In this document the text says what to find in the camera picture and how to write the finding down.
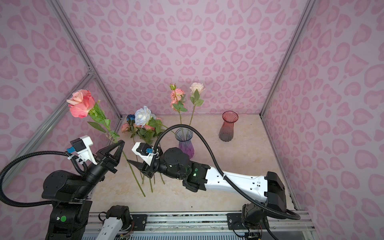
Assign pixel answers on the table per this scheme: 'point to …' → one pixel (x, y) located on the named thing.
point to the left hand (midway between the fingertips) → (122, 141)
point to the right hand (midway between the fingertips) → (132, 154)
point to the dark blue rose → (130, 118)
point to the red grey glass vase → (226, 133)
